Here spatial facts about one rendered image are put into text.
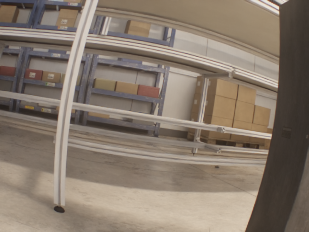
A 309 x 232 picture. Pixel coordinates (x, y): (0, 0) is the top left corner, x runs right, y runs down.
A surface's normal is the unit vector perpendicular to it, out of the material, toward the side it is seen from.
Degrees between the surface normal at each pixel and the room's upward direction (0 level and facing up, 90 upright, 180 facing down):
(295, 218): 90
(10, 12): 90
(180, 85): 90
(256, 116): 90
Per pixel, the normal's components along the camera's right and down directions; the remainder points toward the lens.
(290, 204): -0.98, -0.16
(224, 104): 0.30, 0.07
